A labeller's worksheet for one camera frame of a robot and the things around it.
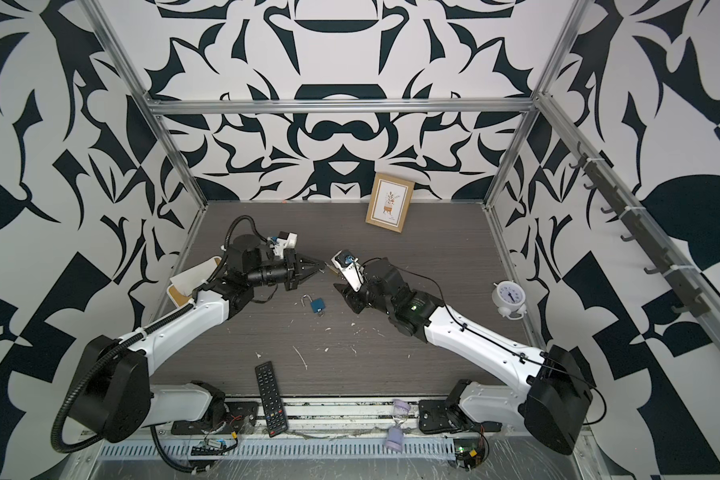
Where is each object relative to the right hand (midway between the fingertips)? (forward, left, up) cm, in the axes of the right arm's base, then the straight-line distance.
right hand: (342, 277), depth 75 cm
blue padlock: (+3, +9, -21) cm, 23 cm away
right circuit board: (-35, -29, -23) cm, 51 cm away
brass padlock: (+3, +3, 0) cm, 4 cm away
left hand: (+3, +4, +4) cm, 6 cm away
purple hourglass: (-31, -12, -20) cm, 39 cm away
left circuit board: (-33, +30, -18) cm, 48 cm away
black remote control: (-27, +17, -20) cm, 37 cm away
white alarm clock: (+4, -49, -20) cm, 53 cm away
